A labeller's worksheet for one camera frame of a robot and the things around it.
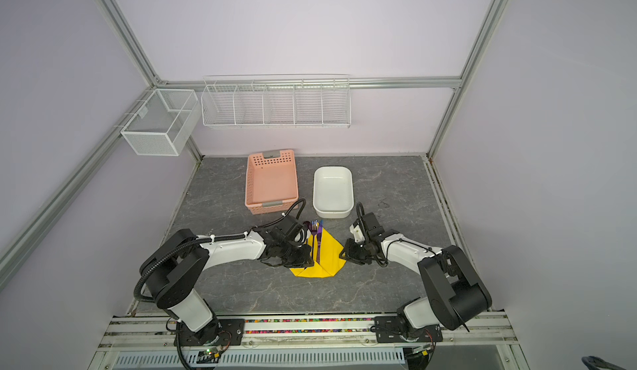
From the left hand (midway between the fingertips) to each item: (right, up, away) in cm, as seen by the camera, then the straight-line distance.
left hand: (313, 267), depth 84 cm
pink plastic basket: (-20, +29, +22) cm, 41 cm away
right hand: (+11, +2, +4) cm, 11 cm away
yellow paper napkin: (+6, +1, +3) cm, 7 cm away
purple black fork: (-1, +11, +12) cm, 16 cm away
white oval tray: (+7, +23, +21) cm, 32 cm away
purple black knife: (+1, +8, +9) cm, 13 cm away
